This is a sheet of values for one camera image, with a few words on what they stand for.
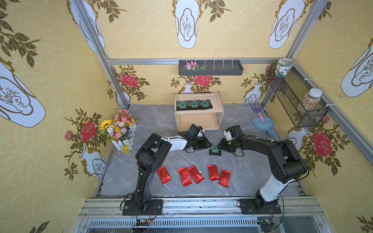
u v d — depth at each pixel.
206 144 0.88
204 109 0.90
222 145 0.86
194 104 0.92
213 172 0.84
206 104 0.92
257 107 1.21
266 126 1.08
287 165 0.48
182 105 0.92
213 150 0.95
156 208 0.73
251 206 0.73
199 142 0.86
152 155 0.52
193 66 0.87
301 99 0.70
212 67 0.92
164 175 0.84
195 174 0.84
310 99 0.65
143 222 0.73
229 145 0.83
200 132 0.82
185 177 0.82
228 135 0.89
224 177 0.82
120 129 0.86
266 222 0.70
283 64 0.85
